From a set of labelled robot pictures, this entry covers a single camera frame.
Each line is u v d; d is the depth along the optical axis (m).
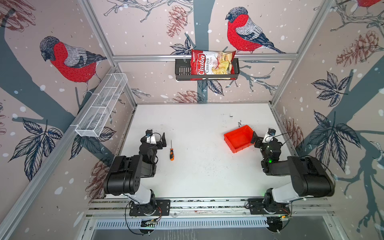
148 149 0.69
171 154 0.92
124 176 0.44
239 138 1.04
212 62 0.87
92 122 0.72
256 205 0.74
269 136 0.77
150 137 0.77
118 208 0.75
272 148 0.69
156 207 0.73
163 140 0.87
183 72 0.95
